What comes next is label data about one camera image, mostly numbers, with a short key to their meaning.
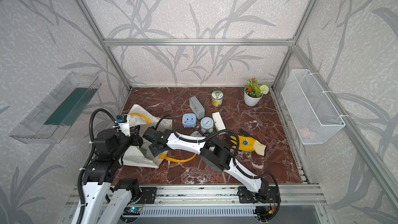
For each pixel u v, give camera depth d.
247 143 0.89
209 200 0.72
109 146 0.52
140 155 0.71
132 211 0.72
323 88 0.69
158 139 0.66
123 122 0.61
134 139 0.64
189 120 0.99
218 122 0.93
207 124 0.95
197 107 0.97
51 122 0.63
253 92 0.99
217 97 1.05
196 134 0.93
